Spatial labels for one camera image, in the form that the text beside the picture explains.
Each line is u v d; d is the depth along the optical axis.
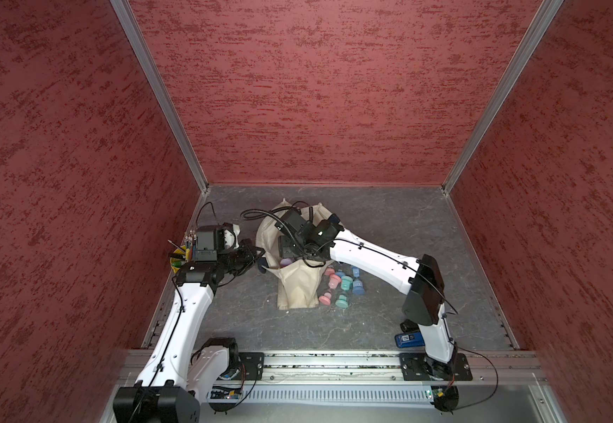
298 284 0.83
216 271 0.55
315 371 0.74
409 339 0.76
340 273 0.90
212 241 0.58
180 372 0.40
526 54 0.79
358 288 0.87
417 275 0.48
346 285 0.88
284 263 0.82
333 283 0.89
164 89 0.88
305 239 0.59
